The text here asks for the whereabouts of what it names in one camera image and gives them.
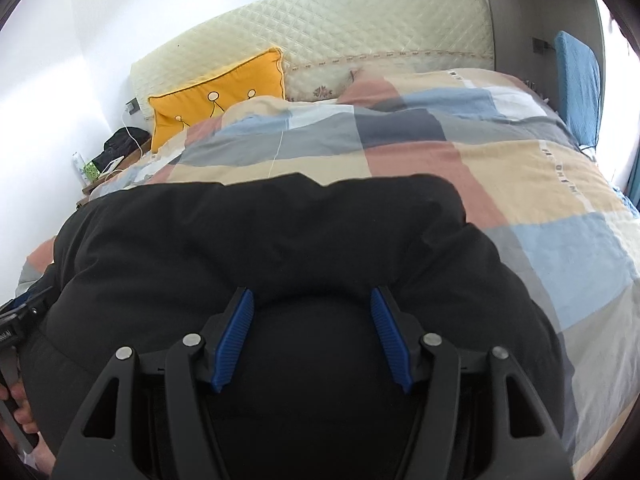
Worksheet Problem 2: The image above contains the white charging cable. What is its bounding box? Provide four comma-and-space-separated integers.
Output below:
102, 104, 147, 181

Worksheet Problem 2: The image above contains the patchwork checked quilt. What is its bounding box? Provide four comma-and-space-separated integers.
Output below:
15, 67, 640, 467

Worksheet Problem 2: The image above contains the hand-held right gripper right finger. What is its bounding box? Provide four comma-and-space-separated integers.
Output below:
369, 285, 574, 480

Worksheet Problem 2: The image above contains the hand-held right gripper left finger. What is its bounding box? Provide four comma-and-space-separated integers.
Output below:
50, 286, 257, 480

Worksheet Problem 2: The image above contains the yellow printed pillow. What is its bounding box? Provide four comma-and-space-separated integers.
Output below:
147, 47, 287, 154

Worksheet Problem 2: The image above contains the blue curtain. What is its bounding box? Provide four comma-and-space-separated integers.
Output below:
625, 159, 640, 211

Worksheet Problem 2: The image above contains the blue crumpled cloth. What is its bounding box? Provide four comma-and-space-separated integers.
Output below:
612, 186, 640, 219

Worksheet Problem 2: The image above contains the wooden nightstand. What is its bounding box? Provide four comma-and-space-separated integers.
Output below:
75, 137, 154, 209

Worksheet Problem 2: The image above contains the cream floral pillow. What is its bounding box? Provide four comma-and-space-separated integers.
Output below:
282, 57, 417, 104

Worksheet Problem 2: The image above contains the person's left hand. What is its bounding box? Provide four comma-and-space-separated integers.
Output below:
0, 381, 42, 436

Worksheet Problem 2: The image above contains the cream quilted headboard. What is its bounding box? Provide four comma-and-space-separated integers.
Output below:
130, 0, 496, 112

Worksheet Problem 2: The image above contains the blue towel on chair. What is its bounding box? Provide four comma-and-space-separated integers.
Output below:
553, 29, 604, 152

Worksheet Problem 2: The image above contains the black puffer jacket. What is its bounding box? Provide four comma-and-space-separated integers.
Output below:
17, 172, 569, 480

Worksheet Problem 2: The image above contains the black bag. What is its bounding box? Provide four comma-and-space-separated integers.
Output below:
103, 127, 152, 164

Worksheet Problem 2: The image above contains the grey wardrobe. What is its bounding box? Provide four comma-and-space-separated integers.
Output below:
479, 0, 607, 111

